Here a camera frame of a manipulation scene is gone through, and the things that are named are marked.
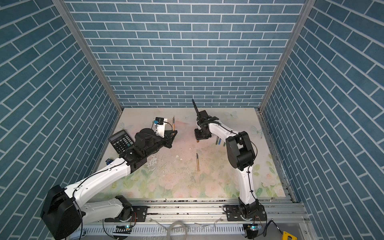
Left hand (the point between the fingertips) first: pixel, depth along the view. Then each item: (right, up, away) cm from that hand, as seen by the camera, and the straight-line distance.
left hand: (177, 131), depth 76 cm
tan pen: (+11, -20, +15) cm, 28 cm away
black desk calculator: (-41, -8, +23) cm, 48 cm away
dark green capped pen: (+20, -2, -8) cm, 21 cm away
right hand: (+10, -4, +24) cm, 26 cm away
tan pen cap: (+11, -8, +26) cm, 29 cm away
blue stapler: (-43, -19, +13) cm, 49 cm away
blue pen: (+25, -9, +26) cm, 37 cm away
